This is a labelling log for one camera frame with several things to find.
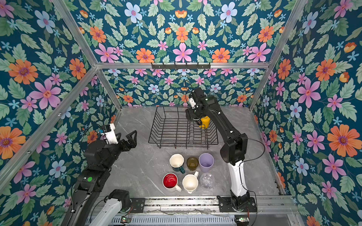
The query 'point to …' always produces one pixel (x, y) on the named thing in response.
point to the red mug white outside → (170, 182)
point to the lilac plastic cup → (206, 162)
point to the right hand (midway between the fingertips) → (193, 113)
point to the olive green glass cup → (192, 163)
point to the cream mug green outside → (176, 161)
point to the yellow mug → (205, 122)
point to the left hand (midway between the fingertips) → (129, 129)
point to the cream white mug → (190, 181)
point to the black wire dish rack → (170, 127)
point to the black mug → (199, 122)
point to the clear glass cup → (207, 180)
